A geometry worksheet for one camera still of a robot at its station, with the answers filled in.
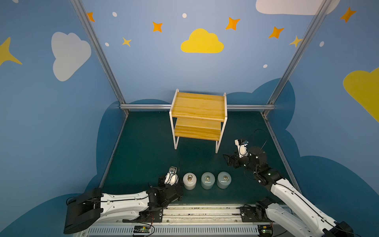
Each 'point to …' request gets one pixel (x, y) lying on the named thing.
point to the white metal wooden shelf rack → (199, 116)
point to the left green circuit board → (141, 229)
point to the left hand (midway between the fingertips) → (175, 176)
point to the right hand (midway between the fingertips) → (231, 151)
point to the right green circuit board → (265, 230)
